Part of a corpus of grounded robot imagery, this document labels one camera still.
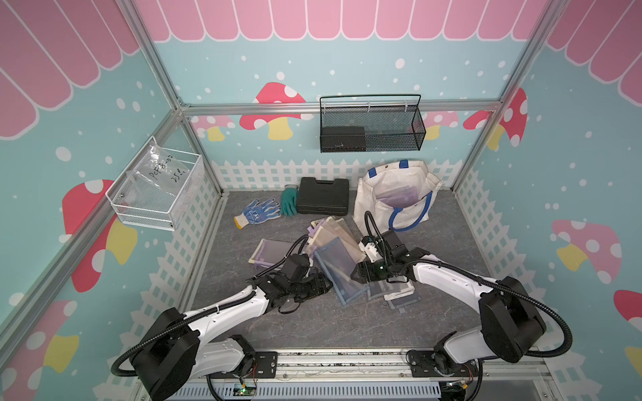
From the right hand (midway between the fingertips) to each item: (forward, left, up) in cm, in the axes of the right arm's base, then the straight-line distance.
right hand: (358, 276), depth 86 cm
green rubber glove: (+41, +28, -4) cm, 50 cm away
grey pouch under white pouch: (-8, -14, -6) cm, 17 cm away
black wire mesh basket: (+47, -7, +28) cm, 55 cm away
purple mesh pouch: (+35, -21, +2) cm, 41 cm away
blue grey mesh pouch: (+6, +7, -3) cm, 10 cm away
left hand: (-6, +11, 0) cm, 13 cm away
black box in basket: (+42, +4, +27) cm, 50 cm away
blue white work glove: (+34, +43, -6) cm, 55 cm away
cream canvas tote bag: (+36, -9, +9) cm, 39 cm away
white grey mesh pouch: (-3, -11, -4) cm, 12 cm away
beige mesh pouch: (+21, +6, -1) cm, 22 cm away
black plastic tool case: (+40, +10, -3) cm, 41 cm away
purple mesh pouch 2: (+14, +34, -7) cm, 38 cm away
